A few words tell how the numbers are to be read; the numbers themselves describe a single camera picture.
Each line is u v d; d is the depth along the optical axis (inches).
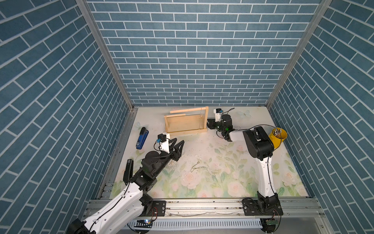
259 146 24.0
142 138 38.8
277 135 35.0
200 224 30.3
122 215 21.6
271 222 28.2
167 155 25.9
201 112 35.8
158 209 28.9
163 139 24.7
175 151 26.2
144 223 28.4
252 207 29.0
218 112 37.6
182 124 42.7
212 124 37.1
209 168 34.9
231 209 29.7
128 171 32.3
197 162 35.8
